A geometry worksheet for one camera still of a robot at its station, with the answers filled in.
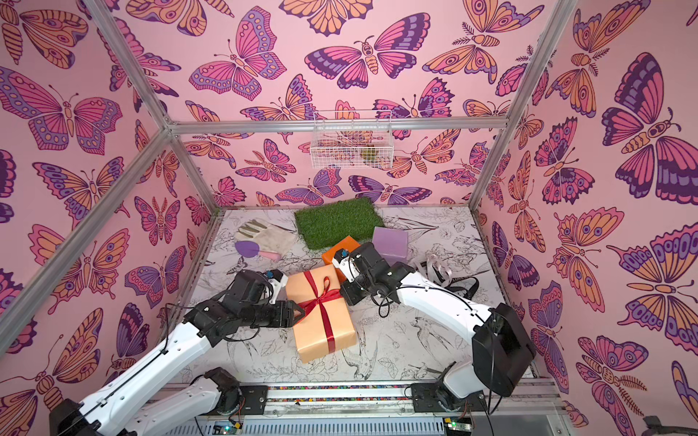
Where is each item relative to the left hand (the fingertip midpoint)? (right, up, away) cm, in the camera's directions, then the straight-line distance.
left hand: (300, 312), depth 76 cm
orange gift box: (+13, +18, +24) cm, 33 cm away
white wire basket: (+15, +55, +20) cm, 60 cm away
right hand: (+12, +6, +5) cm, 14 cm away
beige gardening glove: (-19, +19, +34) cm, 43 cm away
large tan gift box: (+3, -5, -2) cm, 6 cm away
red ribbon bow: (+7, +4, +4) cm, 9 cm away
